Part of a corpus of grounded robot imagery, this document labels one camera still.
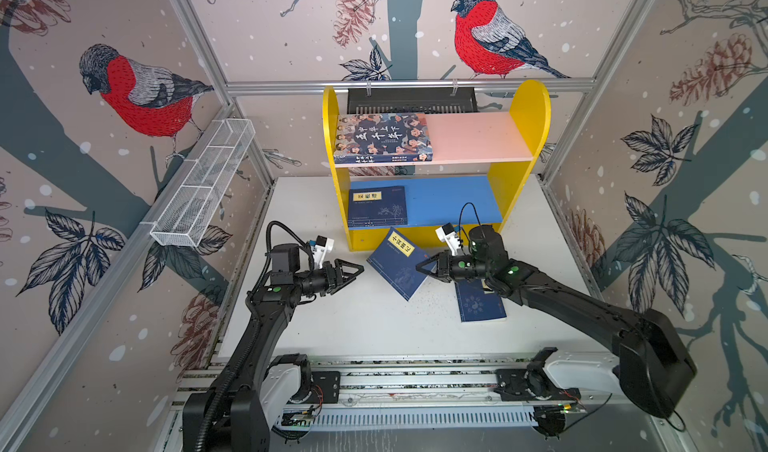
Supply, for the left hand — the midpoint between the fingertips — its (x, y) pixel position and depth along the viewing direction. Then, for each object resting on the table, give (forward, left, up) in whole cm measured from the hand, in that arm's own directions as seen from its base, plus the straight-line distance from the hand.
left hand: (356, 275), depth 74 cm
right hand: (0, -15, +1) cm, 15 cm away
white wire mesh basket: (+10, +42, +12) cm, 45 cm away
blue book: (+7, -10, -4) cm, 13 cm away
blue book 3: (-1, -35, -17) cm, 39 cm away
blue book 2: (+24, -5, -1) cm, 24 cm away
